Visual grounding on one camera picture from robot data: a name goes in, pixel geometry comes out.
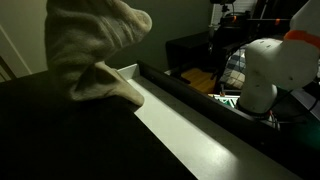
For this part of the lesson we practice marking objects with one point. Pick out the beige towel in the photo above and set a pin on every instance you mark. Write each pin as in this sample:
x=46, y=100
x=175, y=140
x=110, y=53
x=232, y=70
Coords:
x=86, y=40

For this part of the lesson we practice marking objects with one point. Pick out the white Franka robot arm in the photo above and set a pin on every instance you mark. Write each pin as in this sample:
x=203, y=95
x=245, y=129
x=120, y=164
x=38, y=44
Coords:
x=273, y=63

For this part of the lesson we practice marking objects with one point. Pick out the black drawer with white inside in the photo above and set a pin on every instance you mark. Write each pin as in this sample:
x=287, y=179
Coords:
x=186, y=140

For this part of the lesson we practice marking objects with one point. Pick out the low black cabinet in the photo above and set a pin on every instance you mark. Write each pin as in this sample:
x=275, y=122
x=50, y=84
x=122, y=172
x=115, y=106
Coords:
x=190, y=50

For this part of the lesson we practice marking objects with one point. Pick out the green and white box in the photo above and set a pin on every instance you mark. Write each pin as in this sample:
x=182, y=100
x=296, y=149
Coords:
x=226, y=99

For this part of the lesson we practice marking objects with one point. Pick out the checkered cloth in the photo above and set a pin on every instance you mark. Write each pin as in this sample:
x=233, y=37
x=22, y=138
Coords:
x=235, y=75

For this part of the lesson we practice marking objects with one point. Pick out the dark cabinet top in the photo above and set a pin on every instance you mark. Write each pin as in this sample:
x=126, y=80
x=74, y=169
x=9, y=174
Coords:
x=66, y=140

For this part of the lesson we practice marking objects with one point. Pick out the white window blind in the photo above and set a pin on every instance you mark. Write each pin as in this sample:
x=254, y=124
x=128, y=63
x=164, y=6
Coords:
x=245, y=6

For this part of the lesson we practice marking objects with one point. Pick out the white panel door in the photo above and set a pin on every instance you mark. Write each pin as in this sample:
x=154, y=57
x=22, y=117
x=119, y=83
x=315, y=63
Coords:
x=23, y=33

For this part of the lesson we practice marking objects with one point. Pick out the black metal cart frame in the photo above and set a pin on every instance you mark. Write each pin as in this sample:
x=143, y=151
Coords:
x=230, y=33

